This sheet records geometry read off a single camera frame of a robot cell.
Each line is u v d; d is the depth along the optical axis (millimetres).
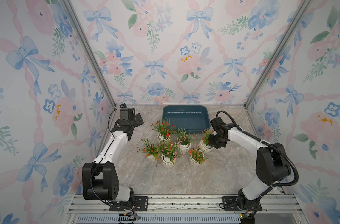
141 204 741
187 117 1165
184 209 732
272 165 457
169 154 781
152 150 785
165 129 880
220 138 691
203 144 863
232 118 899
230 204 747
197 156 787
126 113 648
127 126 656
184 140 833
